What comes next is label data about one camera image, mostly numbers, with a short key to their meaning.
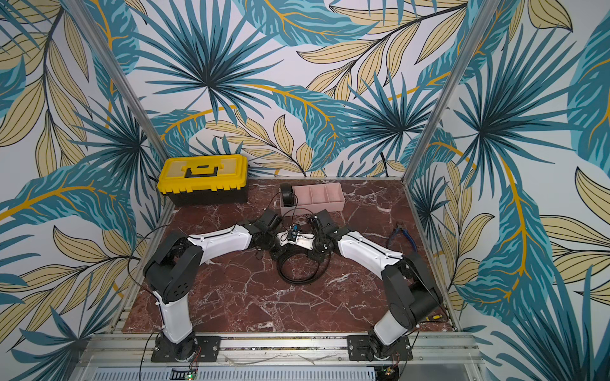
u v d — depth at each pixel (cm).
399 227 101
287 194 98
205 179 98
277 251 82
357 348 73
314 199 103
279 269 88
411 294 45
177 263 54
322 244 67
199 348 73
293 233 76
